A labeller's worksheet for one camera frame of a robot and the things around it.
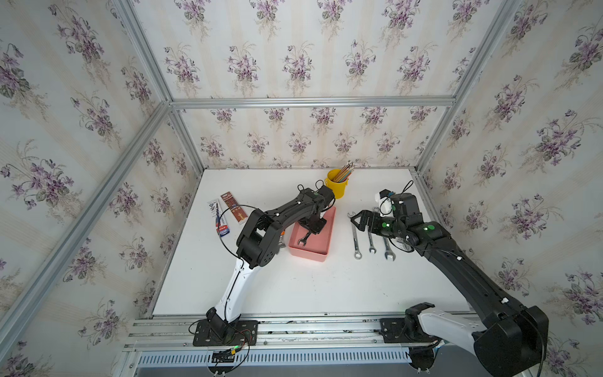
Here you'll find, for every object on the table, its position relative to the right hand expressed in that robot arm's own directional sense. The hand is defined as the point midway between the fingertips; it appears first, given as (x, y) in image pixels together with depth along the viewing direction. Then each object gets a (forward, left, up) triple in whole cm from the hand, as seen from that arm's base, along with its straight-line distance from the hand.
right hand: (363, 221), depth 79 cm
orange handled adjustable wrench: (0, +30, -17) cm, 34 cm away
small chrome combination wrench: (-1, -7, -19) cm, 20 cm away
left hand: (+6, +16, -18) cm, 25 cm away
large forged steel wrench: (-16, -4, +16) cm, 23 cm away
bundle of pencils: (+28, +3, -5) cm, 29 cm away
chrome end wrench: (-4, -1, -18) cm, 19 cm away
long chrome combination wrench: (-3, -13, -17) cm, 22 cm away
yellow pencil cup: (+26, +6, -14) cm, 30 cm away
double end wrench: (+2, +21, -18) cm, 28 cm away
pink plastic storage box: (-2, +16, -16) cm, 22 cm away
